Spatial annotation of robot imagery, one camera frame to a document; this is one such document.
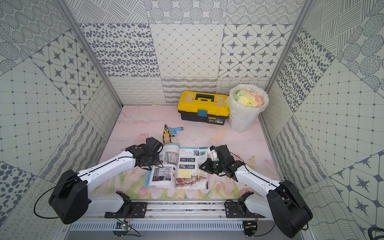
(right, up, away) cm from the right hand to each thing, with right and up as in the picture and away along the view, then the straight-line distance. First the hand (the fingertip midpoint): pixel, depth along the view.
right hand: (200, 168), depth 82 cm
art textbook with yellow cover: (-13, -2, +6) cm, 14 cm away
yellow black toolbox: (+3, +36, +16) cm, 39 cm away
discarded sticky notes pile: (+29, +40, +7) cm, 50 cm away
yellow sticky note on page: (-9, -4, +4) cm, 11 cm away
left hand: (-27, +6, +3) cm, 28 cm away
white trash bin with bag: (+25, +28, +6) cm, 38 cm away
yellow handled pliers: (-24, +20, +22) cm, 38 cm away
